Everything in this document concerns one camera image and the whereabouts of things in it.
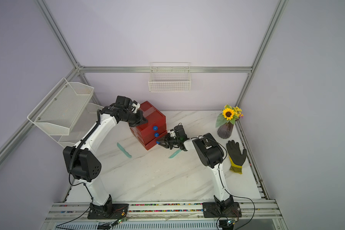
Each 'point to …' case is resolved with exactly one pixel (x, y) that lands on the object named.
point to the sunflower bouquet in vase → (225, 121)
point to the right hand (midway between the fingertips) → (158, 142)
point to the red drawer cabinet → (148, 132)
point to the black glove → (236, 158)
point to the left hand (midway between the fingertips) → (147, 122)
